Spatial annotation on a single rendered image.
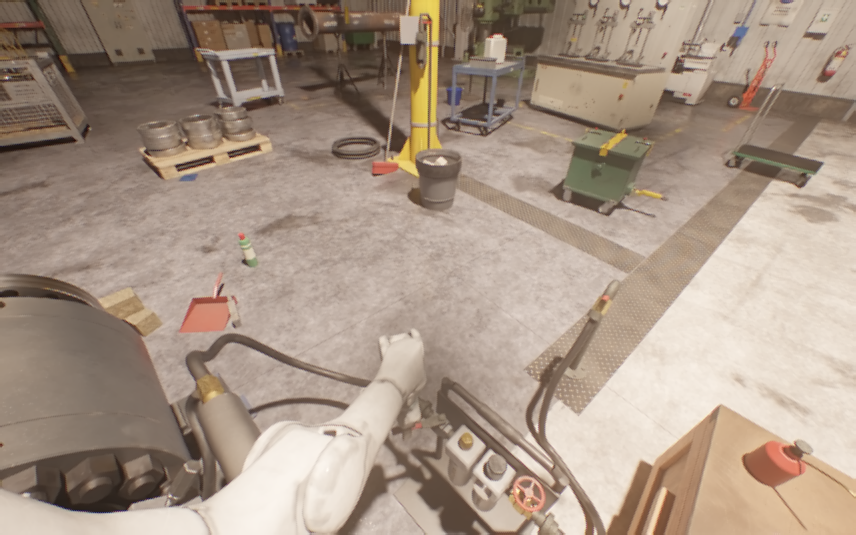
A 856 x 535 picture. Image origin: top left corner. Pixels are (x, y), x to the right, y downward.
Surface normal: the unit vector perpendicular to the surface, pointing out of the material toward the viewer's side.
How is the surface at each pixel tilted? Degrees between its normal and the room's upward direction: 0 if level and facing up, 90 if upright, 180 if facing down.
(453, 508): 0
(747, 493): 0
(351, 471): 76
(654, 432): 0
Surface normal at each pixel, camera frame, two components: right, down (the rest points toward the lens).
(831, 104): -0.77, 0.39
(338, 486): 0.90, -0.04
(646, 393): 0.01, -0.78
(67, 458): 0.72, 0.44
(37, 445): 0.43, -0.89
